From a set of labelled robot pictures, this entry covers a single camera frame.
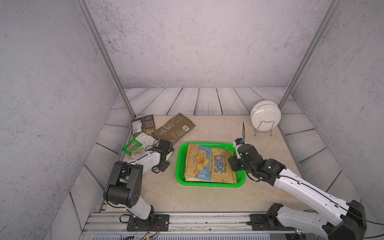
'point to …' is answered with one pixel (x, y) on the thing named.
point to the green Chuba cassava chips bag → (136, 147)
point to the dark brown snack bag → (145, 124)
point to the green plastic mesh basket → (181, 156)
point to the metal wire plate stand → (271, 131)
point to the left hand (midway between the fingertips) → (160, 163)
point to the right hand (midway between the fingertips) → (232, 159)
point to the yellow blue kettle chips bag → (206, 164)
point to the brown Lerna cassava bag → (175, 129)
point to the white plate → (265, 115)
